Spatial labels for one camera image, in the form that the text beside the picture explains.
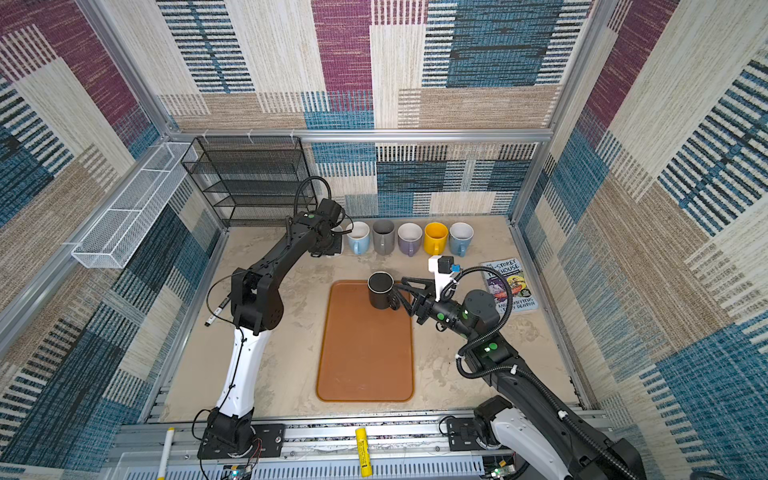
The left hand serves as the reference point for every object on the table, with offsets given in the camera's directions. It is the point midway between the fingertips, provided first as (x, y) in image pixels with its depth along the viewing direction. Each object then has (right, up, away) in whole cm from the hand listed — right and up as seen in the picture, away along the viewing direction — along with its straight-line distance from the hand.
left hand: (332, 244), depth 102 cm
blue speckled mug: (+44, +3, +3) cm, 44 cm away
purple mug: (+26, +2, +6) cm, 27 cm away
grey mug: (+17, +4, +1) cm, 18 cm away
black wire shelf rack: (-30, +23, +8) cm, 38 cm away
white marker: (-34, -50, -31) cm, 67 cm away
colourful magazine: (+54, -14, -3) cm, 56 cm away
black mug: (+16, -14, -13) cm, 25 cm away
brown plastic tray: (+12, -32, -15) cm, 37 cm away
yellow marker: (+13, -49, -32) cm, 60 cm away
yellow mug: (+35, +2, +2) cm, 35 cm away
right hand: (+21, -11, -32) cm, 40 cm away
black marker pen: (-35, -22, -6) cm, 42 cm away
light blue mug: (+9, +2, 0) cm, 9 cm away
